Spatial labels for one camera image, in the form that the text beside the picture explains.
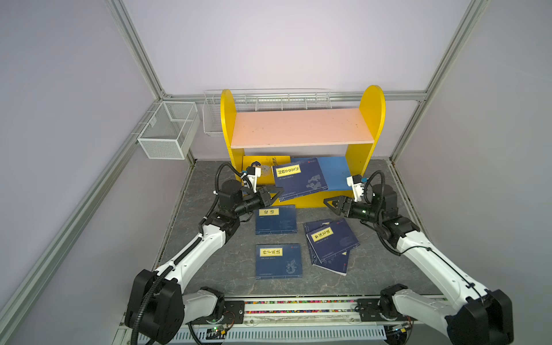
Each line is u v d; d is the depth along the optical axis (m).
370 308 0.74
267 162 0.92
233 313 0.74
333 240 0.87
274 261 0.85
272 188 0.68
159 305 0.39
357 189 0.70
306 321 0.74
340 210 0.67
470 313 0.38
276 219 0.96
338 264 0.83
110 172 0.65
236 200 0.60
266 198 0.66
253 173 0.70
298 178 0.76
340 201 0.67
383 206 0.59
